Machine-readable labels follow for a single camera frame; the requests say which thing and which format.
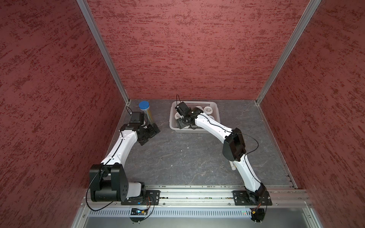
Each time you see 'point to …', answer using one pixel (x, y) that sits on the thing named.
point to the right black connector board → (257, 214)
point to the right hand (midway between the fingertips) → (185, 122)
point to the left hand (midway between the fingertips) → (154, 136)
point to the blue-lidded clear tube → (144, 106)
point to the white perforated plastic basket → (192, 104)
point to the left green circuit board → (138, 212)
